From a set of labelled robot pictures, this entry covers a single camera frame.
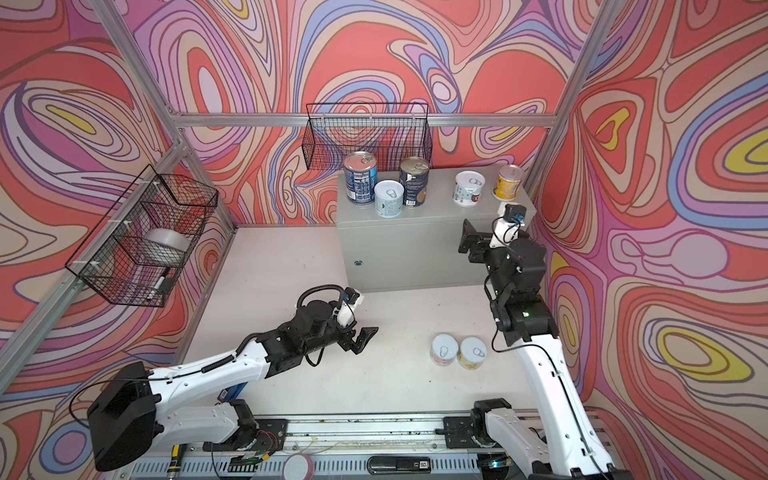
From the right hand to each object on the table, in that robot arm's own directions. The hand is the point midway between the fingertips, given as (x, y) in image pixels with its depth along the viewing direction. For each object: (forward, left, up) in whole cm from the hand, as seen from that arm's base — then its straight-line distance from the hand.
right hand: (485, 228), depth 67 cm
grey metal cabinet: (+13, +12, -22) cm, 29 cm away
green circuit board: (-39, +60, -38) cm, 81 cm away
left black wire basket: (+2, +86, -7) cm, 87 cm away
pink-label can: (-15, +8, -32) cm, 36 cm away
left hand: (-10, +28, -22) cm, 37 cm away
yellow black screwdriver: (-39, +74, -35) cm, 91 cm away
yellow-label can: (-16, 0, -33) cm, 37 cm away
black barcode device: (-41, +22, -33) cm, 57 cm away
